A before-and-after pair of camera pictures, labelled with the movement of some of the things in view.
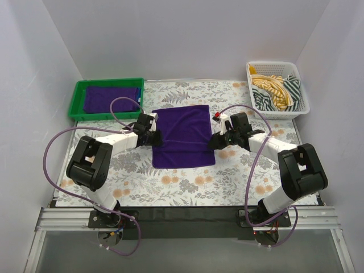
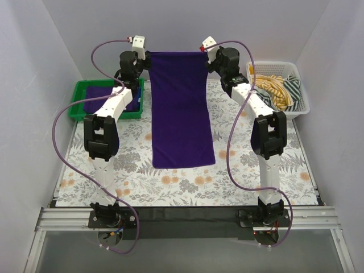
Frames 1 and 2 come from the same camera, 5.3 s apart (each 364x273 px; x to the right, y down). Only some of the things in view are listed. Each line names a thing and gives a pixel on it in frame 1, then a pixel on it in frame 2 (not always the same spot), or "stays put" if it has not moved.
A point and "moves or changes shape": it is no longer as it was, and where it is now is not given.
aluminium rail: x=52 y=219 stays put
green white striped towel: x=263 y=100 stays put
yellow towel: x=252 y=70 stays put
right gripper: x=217 y=141 -> x=212 y=64
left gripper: x=155 y=137 -> x=145 y=63
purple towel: x=98 y=99 stays put
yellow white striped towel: x=275 y=85 stays put
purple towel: x=186 y=132 moves or changes shape
